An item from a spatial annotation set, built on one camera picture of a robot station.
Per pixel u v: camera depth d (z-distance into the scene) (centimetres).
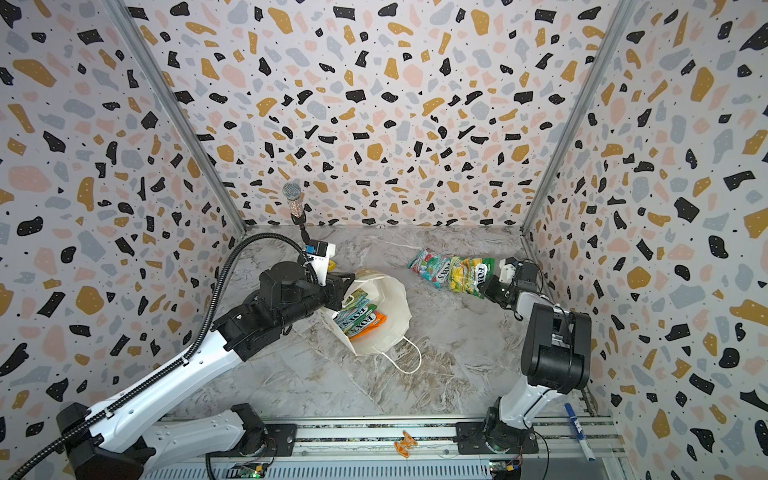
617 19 72
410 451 73
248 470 70
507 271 90
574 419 77
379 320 88
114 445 39
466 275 98
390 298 92
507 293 75
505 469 72
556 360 48
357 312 86
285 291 50
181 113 87
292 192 87
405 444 73
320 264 60
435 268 106
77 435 36
